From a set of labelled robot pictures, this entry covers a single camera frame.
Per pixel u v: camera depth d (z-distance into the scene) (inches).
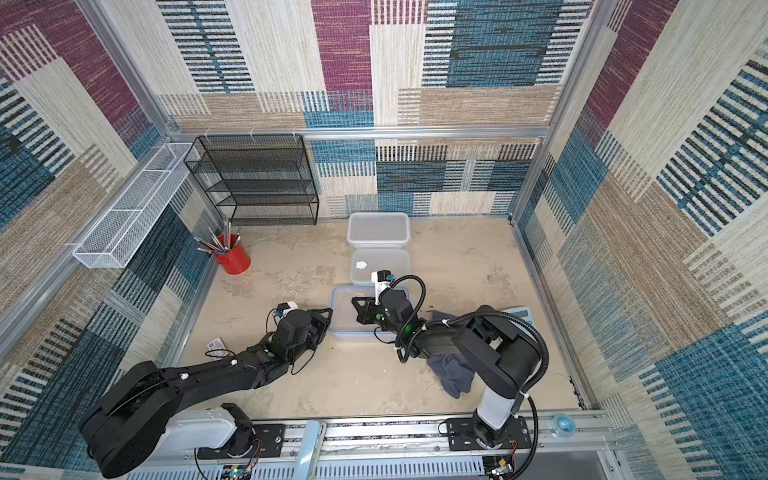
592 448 30.4
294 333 25.7
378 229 41.4
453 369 31.3
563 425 29.7
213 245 39.1
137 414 16.5
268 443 28.8
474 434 25.7
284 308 31.3
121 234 28.4
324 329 31.0
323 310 33.3
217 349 24.0
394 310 27.0
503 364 18.5
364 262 38.9
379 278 31.8
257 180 42.5
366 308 30.6
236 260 40.6
